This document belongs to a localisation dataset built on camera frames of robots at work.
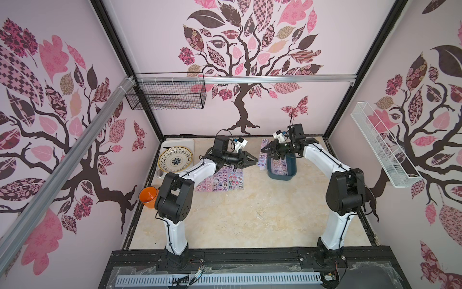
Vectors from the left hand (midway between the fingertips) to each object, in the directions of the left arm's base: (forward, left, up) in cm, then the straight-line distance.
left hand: (255, 163), depth 82 cm
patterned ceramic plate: (+18, +46, -19) cm, 53 cm away
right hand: (+7, -4, -1) cm, 9 cm away
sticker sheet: (+4, -4, -1) cm, 6 cm away
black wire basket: (+45, +62, +8) cm, 77 cm away
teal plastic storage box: (+10, -24, -19) cm, 32 cm away
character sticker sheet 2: (+3, +18, -20) cm, 27 cm away
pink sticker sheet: (0, +26, -20) cm, 33 cm away
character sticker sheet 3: (+4, +9, -20) cm, 23 cm away
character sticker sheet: (+12, -17, -19) cm, 28 cm away
